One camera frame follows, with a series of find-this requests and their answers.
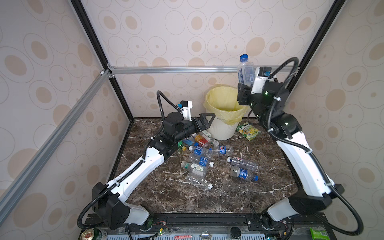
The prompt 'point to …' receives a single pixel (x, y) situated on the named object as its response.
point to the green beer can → (91, 234)
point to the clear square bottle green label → (212, 140)
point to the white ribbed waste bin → (220, 130)
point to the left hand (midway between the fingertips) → (214, 117)
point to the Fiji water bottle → (188, 142)
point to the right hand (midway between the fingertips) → (245, 84)
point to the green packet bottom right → (319, 233)
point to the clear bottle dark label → (242, 163)
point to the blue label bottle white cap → (202, 151)
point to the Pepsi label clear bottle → (227, 150)
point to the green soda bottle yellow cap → (180, 145)
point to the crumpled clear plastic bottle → (190, 179)
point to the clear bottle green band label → (194, 168)
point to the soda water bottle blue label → (201, 159)
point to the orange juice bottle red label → (201, 139)
